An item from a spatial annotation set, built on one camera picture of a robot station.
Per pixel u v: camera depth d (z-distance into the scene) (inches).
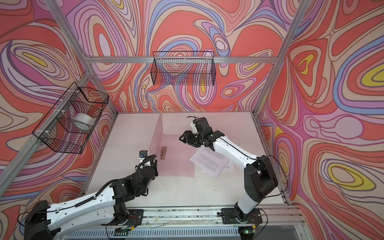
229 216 28.5
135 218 28.4
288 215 29.7
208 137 24.4
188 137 28.9
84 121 28.6
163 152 37.9
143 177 21.8
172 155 38.1
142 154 25.2
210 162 36.7
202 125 25.6
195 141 28.5
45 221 16.2
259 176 17.7
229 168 35.8
